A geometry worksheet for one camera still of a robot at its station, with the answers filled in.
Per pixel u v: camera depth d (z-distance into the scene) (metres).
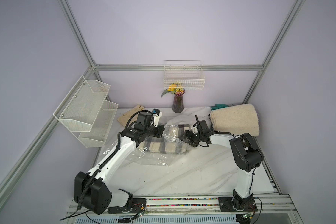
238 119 0.98
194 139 0.87
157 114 0.70
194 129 0.93
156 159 0.84
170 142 0.79
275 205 0.75
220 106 1.22
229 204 0.73
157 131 0.70
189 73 0.95
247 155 0.52
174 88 1.00
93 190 0.39
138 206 0.72
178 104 1.12
